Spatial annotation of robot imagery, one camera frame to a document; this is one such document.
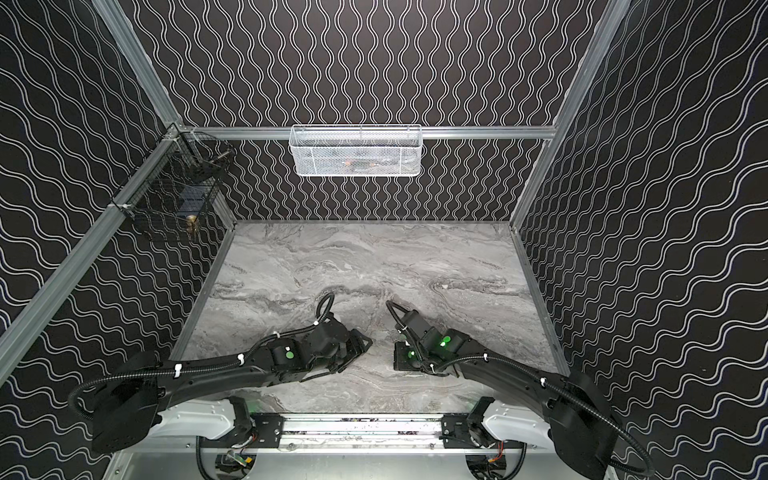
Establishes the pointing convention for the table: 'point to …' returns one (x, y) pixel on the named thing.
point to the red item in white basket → (349, 163)
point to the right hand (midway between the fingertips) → (397, 360)
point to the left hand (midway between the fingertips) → (379, 353)
